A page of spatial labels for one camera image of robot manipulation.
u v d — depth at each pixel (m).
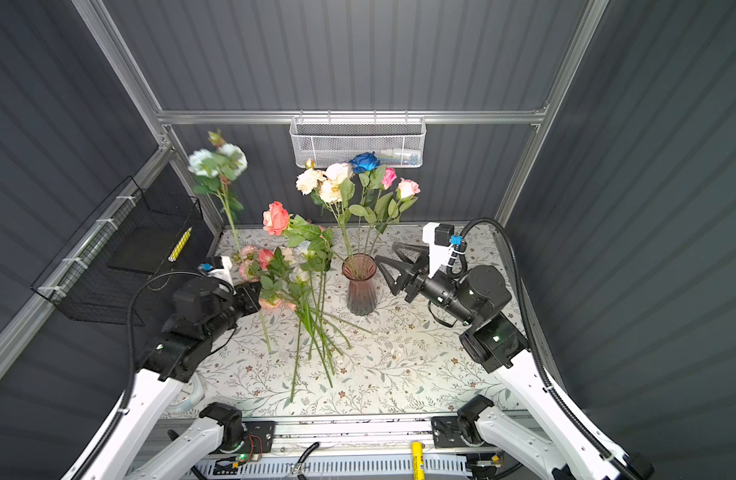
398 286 0.51
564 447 0.38
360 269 0.86
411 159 0.91
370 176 0.74
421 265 0.51
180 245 0.78
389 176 0.74
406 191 0.74
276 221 0.66
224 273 0.63
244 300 0.62
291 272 1.01
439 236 0.48
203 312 0.50
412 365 0.85
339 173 0.71
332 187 0.74
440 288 0.51
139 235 0.79
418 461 0.69
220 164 0.71
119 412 0.42
